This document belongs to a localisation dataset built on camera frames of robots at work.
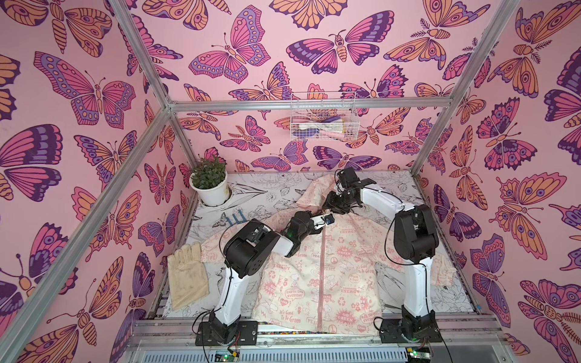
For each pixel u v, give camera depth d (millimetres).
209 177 958
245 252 547
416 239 557
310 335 745
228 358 715
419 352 709
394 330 732
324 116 952
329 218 840
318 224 854
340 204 876
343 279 848
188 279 857
